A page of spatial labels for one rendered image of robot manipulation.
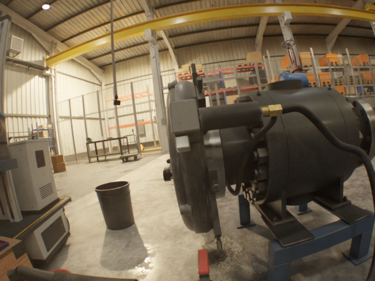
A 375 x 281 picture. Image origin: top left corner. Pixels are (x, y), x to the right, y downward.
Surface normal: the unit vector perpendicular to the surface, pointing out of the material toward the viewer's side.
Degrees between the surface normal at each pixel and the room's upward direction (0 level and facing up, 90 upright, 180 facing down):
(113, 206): 93
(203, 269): 0
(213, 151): 79
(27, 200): 90
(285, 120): 63
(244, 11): 90
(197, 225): 127
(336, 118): 68
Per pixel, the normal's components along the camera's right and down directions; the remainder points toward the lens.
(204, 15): -0.15, 0.07
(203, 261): -0.14, -0.99
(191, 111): -0.08, -0.33
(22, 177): 0.15, 0.03
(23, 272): -0.13, -0.66
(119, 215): 0.50, 0.03
